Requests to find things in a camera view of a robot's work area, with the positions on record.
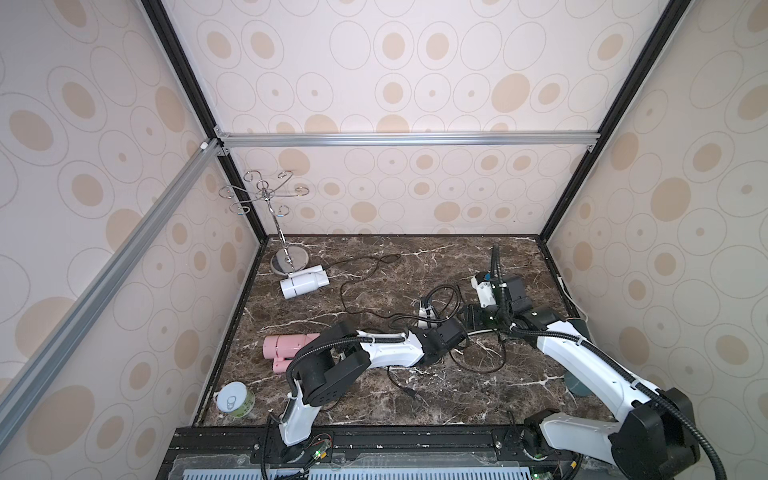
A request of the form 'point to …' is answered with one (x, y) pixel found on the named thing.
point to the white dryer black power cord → (365, 276)
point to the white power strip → (427, 312)
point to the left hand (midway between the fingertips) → (440, 332)
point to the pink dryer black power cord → (398, 385)
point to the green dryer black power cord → (429, 293)
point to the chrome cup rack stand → (288, 258)
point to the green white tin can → (236, 400)
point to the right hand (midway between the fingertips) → (477, 312)
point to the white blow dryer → (303, 281)
